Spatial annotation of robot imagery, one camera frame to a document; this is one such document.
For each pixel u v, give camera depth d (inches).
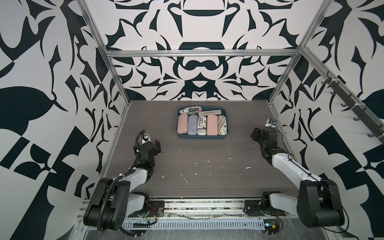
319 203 16.2
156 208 29.1
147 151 26.2
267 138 26.1
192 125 38.8
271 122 29.7
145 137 29.3
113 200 16.9
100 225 14.6
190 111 41.2
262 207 27.0
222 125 38.8
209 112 40.5
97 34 32.7
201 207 29.9
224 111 41.4
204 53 37.8
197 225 30.5
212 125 39.3
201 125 38.7
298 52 35.8
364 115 21.6
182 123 39.0
